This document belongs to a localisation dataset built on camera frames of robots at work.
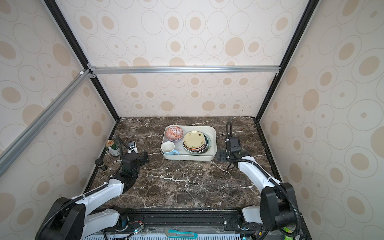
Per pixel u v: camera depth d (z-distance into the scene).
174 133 1.06
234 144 0.67
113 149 0.92
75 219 0.41
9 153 0.51
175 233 0.70
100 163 0.85
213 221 0.76
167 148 0.95
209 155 0.98
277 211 0.41
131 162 0.65
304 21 0.72
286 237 0.68
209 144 1.01
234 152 0.67
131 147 0.73
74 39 0.78
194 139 1.01
